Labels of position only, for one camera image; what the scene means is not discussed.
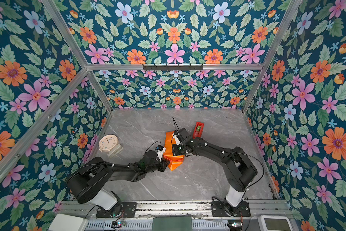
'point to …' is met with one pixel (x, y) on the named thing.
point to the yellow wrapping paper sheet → (174, 161)
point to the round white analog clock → (109, 142)
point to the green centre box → (174, 223)
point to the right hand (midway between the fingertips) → (175, 148)
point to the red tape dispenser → (198, 130)
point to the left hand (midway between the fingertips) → (171, 161)
